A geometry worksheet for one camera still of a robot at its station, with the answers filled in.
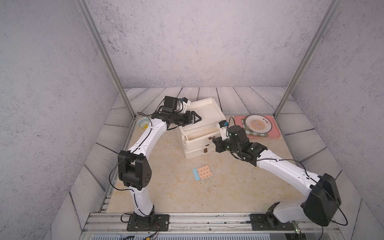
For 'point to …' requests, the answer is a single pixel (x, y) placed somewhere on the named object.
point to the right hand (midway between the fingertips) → (214, 139)
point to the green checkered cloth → (250, 133)
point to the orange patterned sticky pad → (204, 172)
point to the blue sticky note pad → (196, 174)
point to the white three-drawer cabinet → (211, 113)
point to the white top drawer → (200, 137)
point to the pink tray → (275, 132)
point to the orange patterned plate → (258, 123)
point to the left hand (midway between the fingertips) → (199, 120)
